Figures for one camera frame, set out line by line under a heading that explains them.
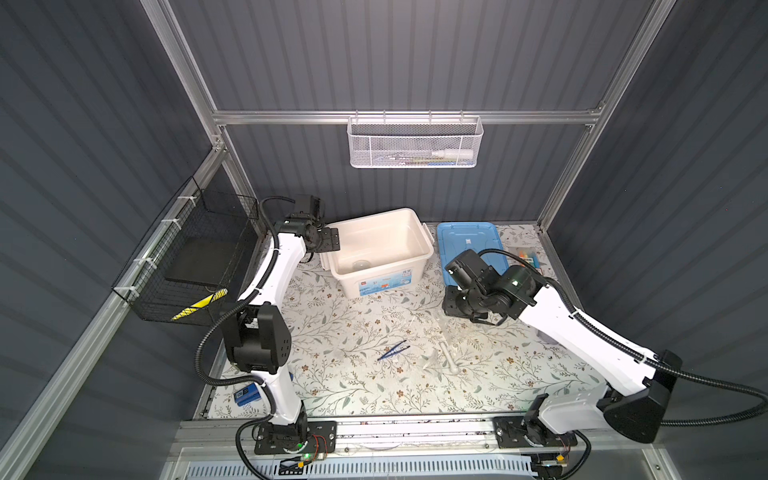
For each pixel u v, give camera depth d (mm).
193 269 735
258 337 479
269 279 522
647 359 403
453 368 831
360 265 1057
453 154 912
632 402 413
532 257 1084
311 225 655
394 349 886
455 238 1158
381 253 1193
